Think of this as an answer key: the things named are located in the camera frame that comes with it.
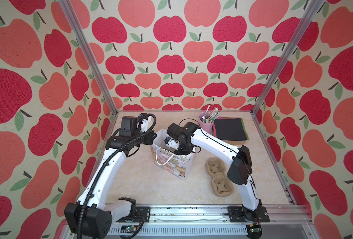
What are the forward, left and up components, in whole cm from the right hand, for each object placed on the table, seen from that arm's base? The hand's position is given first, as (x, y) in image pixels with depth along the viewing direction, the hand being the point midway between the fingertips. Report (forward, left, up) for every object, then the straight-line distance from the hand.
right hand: (184, 155), depth 82 cm
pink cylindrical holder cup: (+25, -15, -4) cm, 30 cm away
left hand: (+3, +14, +13) cm, 19 cm away
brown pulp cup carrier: (-12, -22, -9) cm, 27 cm away
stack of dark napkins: (+29, -31, -9) cm, 43 cm away
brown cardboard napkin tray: (+19, -34, -11) cm, 41 cm away
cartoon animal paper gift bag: (-8, +1, +5) cm, 10 cm away
